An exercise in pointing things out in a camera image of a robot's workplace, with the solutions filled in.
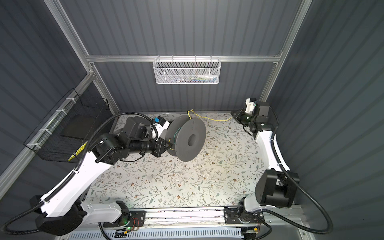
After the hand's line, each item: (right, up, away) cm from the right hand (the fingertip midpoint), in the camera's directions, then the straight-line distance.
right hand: (232, 113), depth 80 cm
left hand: (-30, -15, -18) cm, 38 cm away
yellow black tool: (-75, -19, -12) cm, 78 cm away
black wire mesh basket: (-87, -7, -2) cm, 87 cm away
